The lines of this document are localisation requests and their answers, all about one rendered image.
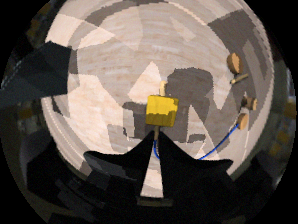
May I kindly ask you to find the blue string with tan wooden stick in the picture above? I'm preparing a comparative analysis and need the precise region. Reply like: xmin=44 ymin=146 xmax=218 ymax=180
xmin=153 ymin=80 xmax=239 ymax=160

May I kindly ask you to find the yellow block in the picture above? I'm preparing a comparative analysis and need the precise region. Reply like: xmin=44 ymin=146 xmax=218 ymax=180
xmin=146 ymin=95 xmax=178 ymax=127

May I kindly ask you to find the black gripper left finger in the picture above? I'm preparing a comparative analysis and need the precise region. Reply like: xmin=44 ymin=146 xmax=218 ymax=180
xmin=82 ymin=131 xmax=156 ymax=197

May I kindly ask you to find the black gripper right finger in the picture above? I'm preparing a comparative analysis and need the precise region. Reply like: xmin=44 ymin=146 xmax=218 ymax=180
xmin=157 ymin=131 xmax=233 ymax=200

